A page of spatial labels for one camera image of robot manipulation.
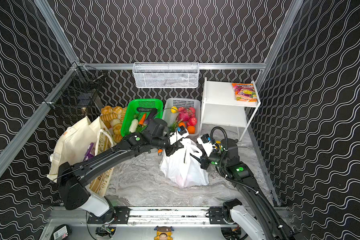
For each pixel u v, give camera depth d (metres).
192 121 1.03
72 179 0.42
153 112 1.18
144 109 1.17
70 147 0.75
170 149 0.64
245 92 0.80
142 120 1.10
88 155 0.82
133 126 1.06
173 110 1.17
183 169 0.75
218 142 0.63
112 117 1.13
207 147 0.62
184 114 1.03
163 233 0.68
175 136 0.62
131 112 1.13
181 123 1.05
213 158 0.63
